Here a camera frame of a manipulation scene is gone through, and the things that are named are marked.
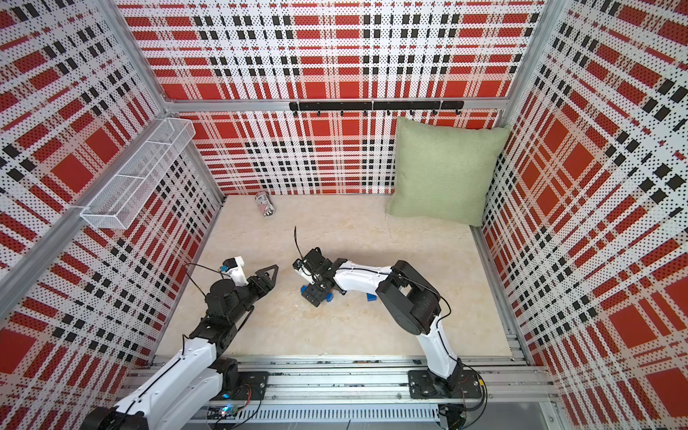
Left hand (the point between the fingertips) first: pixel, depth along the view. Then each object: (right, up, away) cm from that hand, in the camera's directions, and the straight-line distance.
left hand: (279, 269), depth 84 cm
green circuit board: (-10, -35, -14) cm, 39 cm away
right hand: (+12, -7, +9) cm, 17 cm away
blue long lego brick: (+6, -8, +7) cm, 12 cm away
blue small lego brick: (+15, -10, +5) cm, 19 cm away
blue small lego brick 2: (+30, -11, +7) cm, 32 cm away
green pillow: (+56, +33, +12) cm, 66 cm away
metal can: (-16, +23, +31) cm, 42 cm away
